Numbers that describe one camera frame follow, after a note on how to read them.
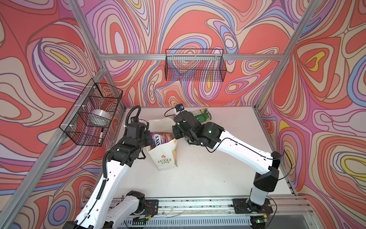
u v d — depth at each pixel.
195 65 0.96
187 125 0.48
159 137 0.78
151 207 0.73
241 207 0.73
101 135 0.73
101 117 0.70
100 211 0.38
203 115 1.11
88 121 0.72
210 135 0.46
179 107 0.57
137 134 0.51
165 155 0.75
